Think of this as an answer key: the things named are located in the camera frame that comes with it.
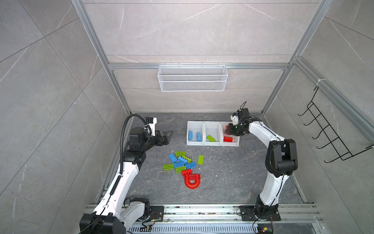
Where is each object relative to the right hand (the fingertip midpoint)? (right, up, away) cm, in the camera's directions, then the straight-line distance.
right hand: (227, 130), depth 98 cm
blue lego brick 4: (-32, -21, -9) cm, 40 cm away
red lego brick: (+1, -7, +3) cm, 8 cm away
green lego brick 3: (-32, -16, -3) cm, 36 cm away
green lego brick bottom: (-32, -24, -10) cm, 41 cm away
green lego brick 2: (-19, -19, -5) cm, 27 cm away
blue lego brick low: (-20, -5, +4) cm, 21 cm away
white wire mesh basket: (-24, +37, +3) cm, 44 cm away
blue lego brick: (-37, -18, -5) cm, 41 cm away
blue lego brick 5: (-30, -18, -7) cm, 36 cm away
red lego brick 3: (-26, -25, -12) cm, 38 cm away
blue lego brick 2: (-25, -4, +4) cm, 26 cm away
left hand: (-39, +2, -22) cm, 45 cm away
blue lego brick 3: (-25, -22, -7) cm, 34 cm away
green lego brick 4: (-38, -23, -9) cm, 45 cm away
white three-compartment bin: (-12, -3, +8) cm, 15 cm away
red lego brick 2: (-1, +1, 0) cm, 1 cm away
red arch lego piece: (-22, -28, -12) cm, 37 cm away
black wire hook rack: (+37, -7, -39) cm, 54 cm away
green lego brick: (-11, -7, +5) cm, 14 cm away
